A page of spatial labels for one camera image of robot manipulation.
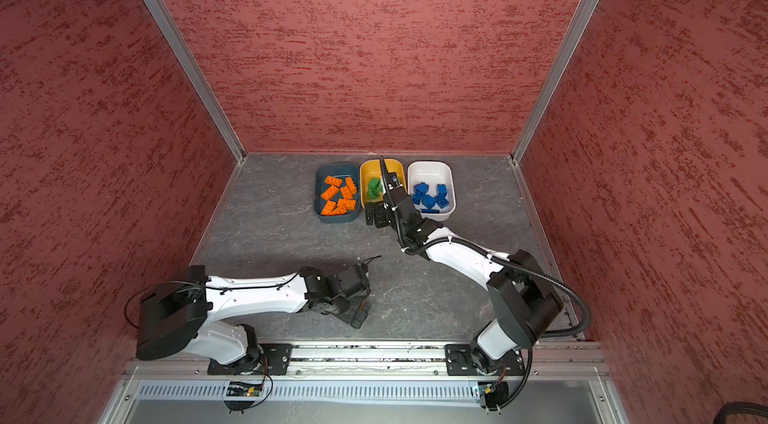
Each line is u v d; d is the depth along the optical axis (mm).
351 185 1071
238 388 731
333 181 1120
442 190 1065
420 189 1039
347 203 1033
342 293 636
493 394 711
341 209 1027
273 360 746
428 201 1067
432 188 1084
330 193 1065
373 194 1063
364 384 712
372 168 1111
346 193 1065
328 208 1029
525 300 437
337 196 1073
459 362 739
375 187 1093
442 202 1055
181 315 421
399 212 633
